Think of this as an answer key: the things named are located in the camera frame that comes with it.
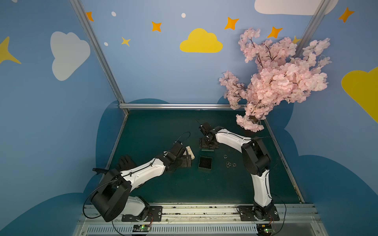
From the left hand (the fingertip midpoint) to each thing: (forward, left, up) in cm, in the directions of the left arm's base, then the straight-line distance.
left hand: (188, 159), depth 87 cm
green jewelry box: (+1, -11, -5) cm, 12 cm away
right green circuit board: (-33, -39, -7) cm, 52 cm away
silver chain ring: (+6, -25, -6) cm, 26 cm away
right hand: (+14, -14, -5) cm, 20 cm away
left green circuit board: (-34, +22, -6) cm, 41 cm away
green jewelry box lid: (+10, -13, -6) cm, 18 cm away
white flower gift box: (+7, -1, -4) cm, 8 cm away
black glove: (-1, +39, -5) cm, 39 cm away
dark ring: (+1, -26, -7) cm, 27 cm away
